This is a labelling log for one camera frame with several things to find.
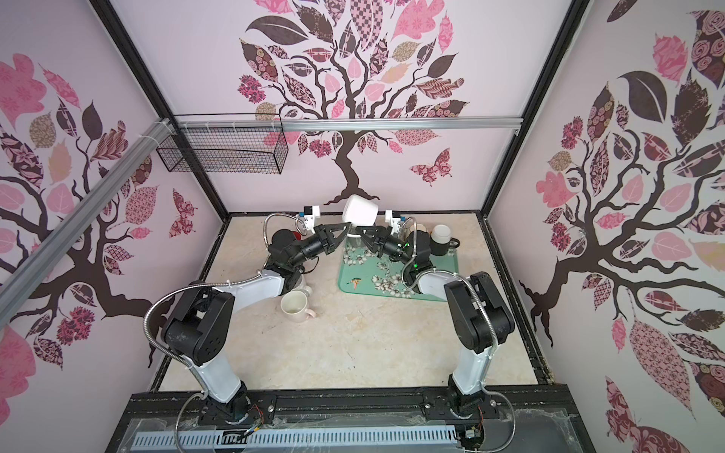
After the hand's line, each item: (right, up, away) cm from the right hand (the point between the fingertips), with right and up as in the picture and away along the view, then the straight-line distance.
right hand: (357, 230), depth 78 cm
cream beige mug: (-16, -19, +9) cm, 27 cm away
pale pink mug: (-21, -25, +11) cm, 34 cm away
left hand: (-1, 0, 0) cm, 1 cm away
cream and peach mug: (+23, +2, +24) cm, 33 cm away
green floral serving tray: (+1, -15, +23) cm, 27 cm away
